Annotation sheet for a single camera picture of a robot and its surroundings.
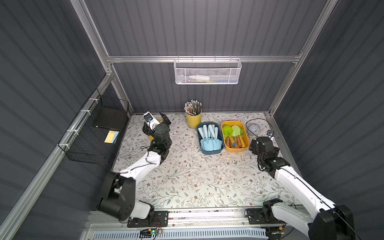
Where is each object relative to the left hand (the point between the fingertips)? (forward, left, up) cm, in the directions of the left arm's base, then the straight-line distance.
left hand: (154, 117), depth 79 cm
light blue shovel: (-1, -36, -24) cm, 43 cm away
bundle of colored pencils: (+21, -21, -12) cm, 32 cm away
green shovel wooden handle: (+8, -51, -23) cm, 56 cm away
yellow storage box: (0, -54, -25) cm, 60 cm away
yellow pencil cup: (+16, -21, -20) cm, 33 cm away
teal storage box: (+4, -39, -24) cm, 46 cm away
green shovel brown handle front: (+11, -45, -25) cm, 53 cm away
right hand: (-10, -60, -12) cm, 62 cm away
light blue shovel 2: (0, -28, -23) cm, 36 cm away
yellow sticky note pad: (-10, +21, -4) cm, 24 cm away
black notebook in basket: (-1, +23, 0) cm, 23 cm away
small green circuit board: (-48, +1, -29) cm, 56 cm away
